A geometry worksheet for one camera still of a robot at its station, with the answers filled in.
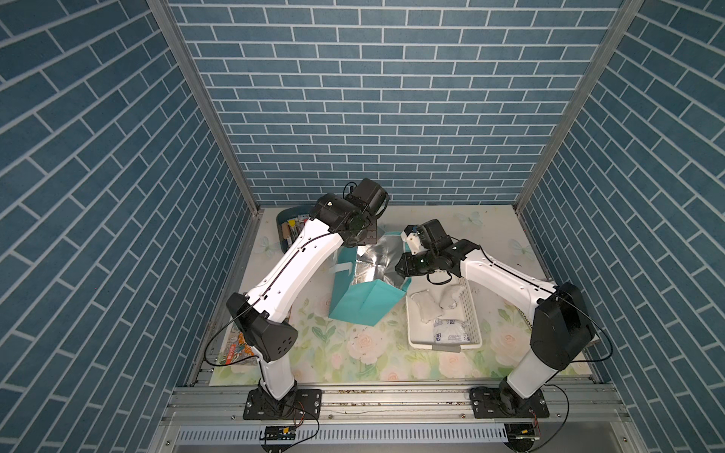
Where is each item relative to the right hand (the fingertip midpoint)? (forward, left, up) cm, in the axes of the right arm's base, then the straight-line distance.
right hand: (399, 268), depth 85 cm
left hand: (0, +8, +14) cm, 16 cm away
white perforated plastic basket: (-9, -14, -12) cm, 21 cm away
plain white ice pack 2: (-3, -18, -10) cm, 21 cm away
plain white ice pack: (-7, -11, -11) cm, 17 cm away
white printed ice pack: (-14, -17, -12) cm, 25 cm away
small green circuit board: (-42, +29, -17) cm, 54 cm away
